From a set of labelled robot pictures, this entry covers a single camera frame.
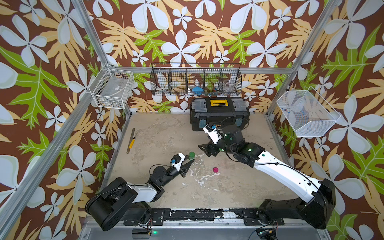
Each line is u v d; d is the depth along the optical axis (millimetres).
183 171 704
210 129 626
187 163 736
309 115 815
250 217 735
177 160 651
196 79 985
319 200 385
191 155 738
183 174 723
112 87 861
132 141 1037
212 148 646
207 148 650
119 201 459
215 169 902
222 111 963
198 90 956
